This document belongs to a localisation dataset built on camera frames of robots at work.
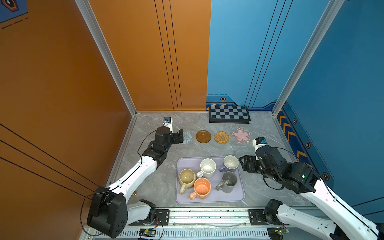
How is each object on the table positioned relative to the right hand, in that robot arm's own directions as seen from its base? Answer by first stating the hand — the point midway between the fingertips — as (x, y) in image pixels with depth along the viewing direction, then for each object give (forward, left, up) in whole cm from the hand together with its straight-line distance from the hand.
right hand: (242, 160), depth 68 cm
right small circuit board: (-25, -17, -25) cm, 40 cm away
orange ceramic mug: (-5, +19, -21) cm, 29 cm away
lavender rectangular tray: (-9, +11, -22) cm, 27 cm away
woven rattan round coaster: (+30, +4, -23) cm, 38 cm away
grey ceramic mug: (-3, +4, -22) cm, 22 cm away
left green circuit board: (-25, +46, -26) cm, 58 cm away
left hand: (+21, +34, -1) cm, 40 cm away
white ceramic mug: (+7, +15, -21) cm, 26 cm away
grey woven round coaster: (+30, +28, -22) cm, 47 cm away
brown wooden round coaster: (+30, +17, -22) cm, 41 cm away
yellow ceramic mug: (0, +27, -21) cm, 34 cm away
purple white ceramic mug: (+9, +1, -20) cm, 22 cm away
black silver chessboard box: (+50, -5, -20) cm, 54 cm away
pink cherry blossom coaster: (+31, -10, -23) cm, 40 cm away
